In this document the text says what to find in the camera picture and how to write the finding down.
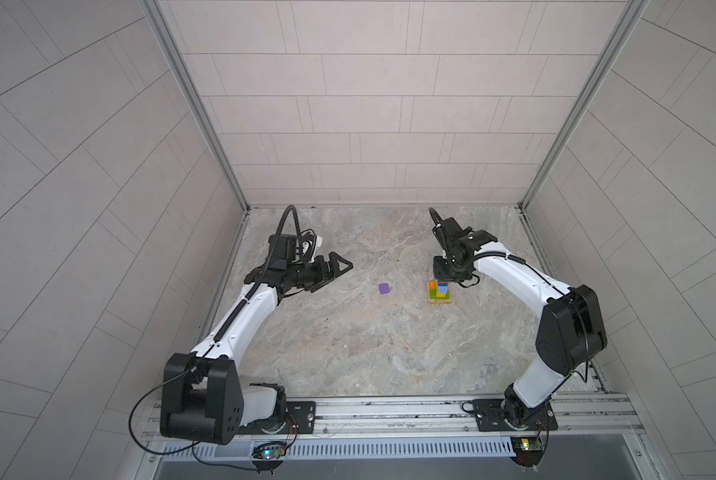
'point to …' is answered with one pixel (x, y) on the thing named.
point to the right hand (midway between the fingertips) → (439, 275)
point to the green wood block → (433, 295)
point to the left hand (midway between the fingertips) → (348, 267)
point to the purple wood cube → (384, 288)
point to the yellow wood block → (438, 294)
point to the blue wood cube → (443, 285)
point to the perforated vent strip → (488, 449)
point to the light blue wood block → (446, 289)
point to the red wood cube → (432, 284)
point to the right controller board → (528, 450)
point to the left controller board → (270, 450)
